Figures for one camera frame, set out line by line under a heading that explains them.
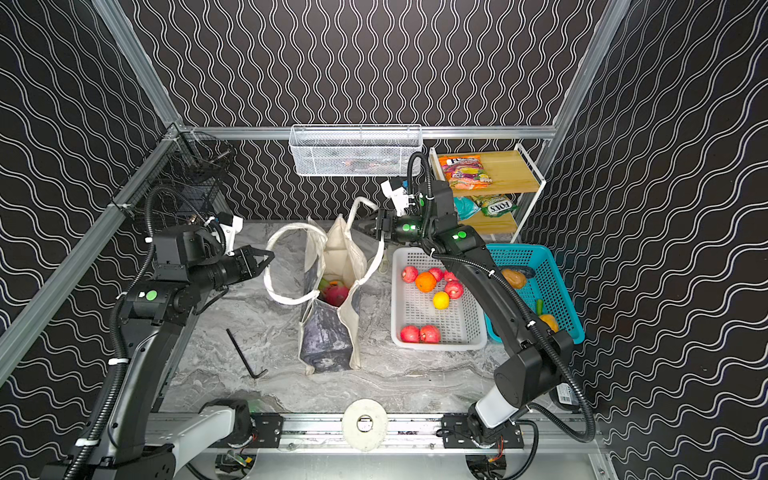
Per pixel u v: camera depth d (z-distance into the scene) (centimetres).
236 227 61
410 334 86
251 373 84
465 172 83
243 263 58
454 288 95
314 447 73
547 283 95
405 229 61
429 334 86
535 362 41
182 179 98
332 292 85
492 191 84
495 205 100
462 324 93
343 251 92
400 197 64
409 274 100
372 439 73
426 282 97
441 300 94
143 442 44
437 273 99
